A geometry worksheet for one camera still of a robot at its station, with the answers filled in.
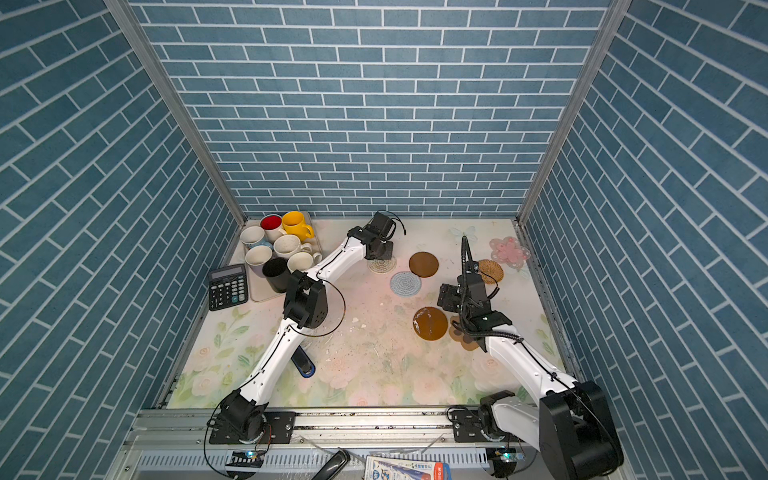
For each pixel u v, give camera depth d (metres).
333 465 0.66
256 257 1.01
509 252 1.12
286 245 1.05
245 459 0.72
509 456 0.71
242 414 0.64
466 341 0.88
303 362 0.79
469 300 0.65
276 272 0.93
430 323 0.92
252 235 1.05
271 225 1.09
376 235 0.87
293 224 1.08
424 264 1.07
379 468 0.68
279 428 0.73
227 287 0.99
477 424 0.74
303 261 0.97
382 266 1.05
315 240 1.14
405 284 1.02
